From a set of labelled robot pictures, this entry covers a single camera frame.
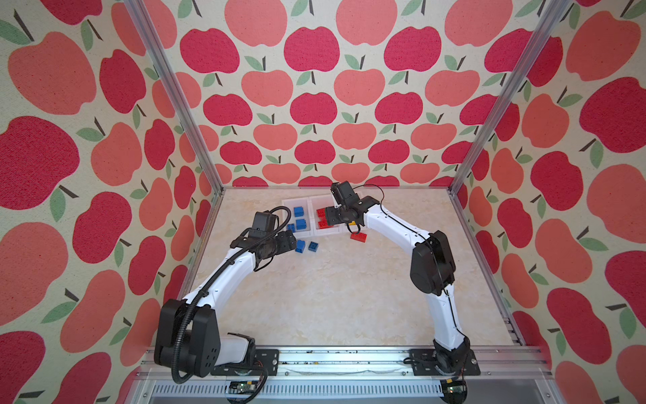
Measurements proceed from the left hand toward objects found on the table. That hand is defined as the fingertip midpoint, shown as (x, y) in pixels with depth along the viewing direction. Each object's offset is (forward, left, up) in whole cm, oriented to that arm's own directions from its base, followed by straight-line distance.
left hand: (289, 245), depth 86 cm
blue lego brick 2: (+17, -3, -10) cm, 20 cm away
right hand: (+13, -16, 0) cm, 21 cm away
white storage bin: (+25, -5, -5) cm, 26 cm away
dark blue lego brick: (+6, -8, -11) cm, 15 cm away
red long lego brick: (+12, -27, -12) cm, 32 cm away
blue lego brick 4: (+16, +2, -10) cm, 19 cm away
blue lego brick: (+8, -3, -12) cm, 15 cm away
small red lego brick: (+14, -13, -7) cm, 21 cm away
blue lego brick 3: (+25, -1, -11) cm, 27 cm away
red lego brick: (+17, -11, -9) cm, 22 cm away
